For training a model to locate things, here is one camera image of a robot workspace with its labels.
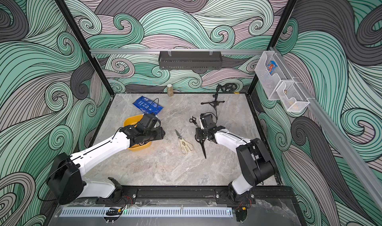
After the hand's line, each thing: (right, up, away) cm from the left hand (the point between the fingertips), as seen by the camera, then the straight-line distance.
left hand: (163, 131), depth 83 cm
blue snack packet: (-16, +14, +25) cm, 33 cm away
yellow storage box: (-23, +5, +16) cm, 28 cm away
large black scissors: (+23, -8, +10) cm, 27 cm away
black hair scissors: (+18, +4, +21) cm, 28 cm away
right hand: (+23, -2, +10) cm, 25 cm away
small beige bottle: (0, +27, +32) cm, 42 cm away
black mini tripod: (+40, +26, +9) cm, 49 cm away
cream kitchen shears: (+12, -11, +8) cm, 18 cm away
